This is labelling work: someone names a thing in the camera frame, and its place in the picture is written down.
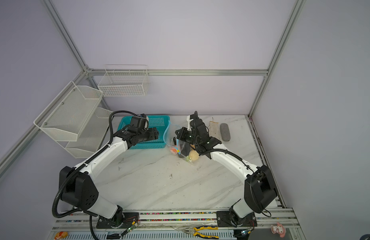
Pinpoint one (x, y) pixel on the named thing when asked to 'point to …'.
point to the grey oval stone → (225, 132)
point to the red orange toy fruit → (173, 149)
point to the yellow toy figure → (60, 235)
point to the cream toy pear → (193, 155)
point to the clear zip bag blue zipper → (170, 140)
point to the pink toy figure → (279, 229)
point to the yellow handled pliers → (193, 231)
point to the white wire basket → (124, 80)
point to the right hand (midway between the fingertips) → (173, 131)
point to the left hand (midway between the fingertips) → (153, 134)
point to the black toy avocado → (185, 148)
